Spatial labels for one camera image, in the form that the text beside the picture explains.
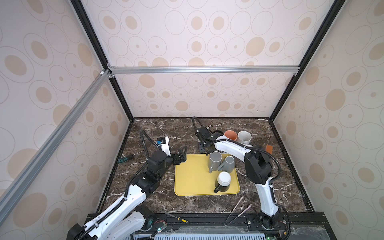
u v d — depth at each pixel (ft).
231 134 3.32
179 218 2.44
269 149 3.25
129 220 1.87
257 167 1.76
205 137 2.48
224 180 2.59
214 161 2.73
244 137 3.29
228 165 2.83
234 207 2.55
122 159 3.10
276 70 3.09
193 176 2.93
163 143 2.10
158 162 1.79
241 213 2.49
